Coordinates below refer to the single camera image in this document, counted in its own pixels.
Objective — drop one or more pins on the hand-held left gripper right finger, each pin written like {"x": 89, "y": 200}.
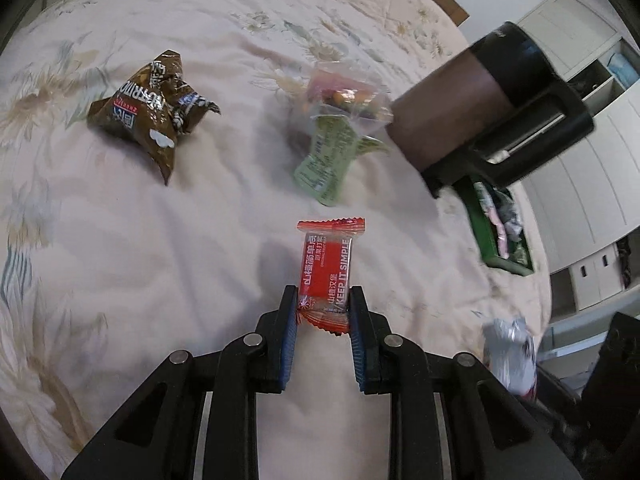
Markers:
{"x": 357, "y": 345}

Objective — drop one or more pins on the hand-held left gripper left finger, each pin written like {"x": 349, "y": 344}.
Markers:
{"x": 287, "y": 340}

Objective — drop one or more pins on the red snack packet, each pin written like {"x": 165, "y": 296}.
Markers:
{"x": 327, "y": 270}

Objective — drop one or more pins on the light blue snack packet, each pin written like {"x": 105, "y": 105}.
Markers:
{"x": 507, "y": 355}

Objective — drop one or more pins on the green tray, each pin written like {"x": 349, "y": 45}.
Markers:
{"x": 482, "y": 240}

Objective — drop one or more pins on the white wardrobe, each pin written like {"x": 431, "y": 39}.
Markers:
{"x": 575, "y": 200}

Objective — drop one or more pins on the clear bag with green label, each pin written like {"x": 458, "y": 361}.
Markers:
{"x": 325, "y": 155}

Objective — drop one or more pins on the brown black cylindrical container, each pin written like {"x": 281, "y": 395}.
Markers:
{"x": 440, "y": 115}

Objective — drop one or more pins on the brown snack packet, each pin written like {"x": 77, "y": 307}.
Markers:
{"x": 145, "y": 110}

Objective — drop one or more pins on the blue folded cloth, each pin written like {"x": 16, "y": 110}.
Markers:
{"x": 624, "y": 69}

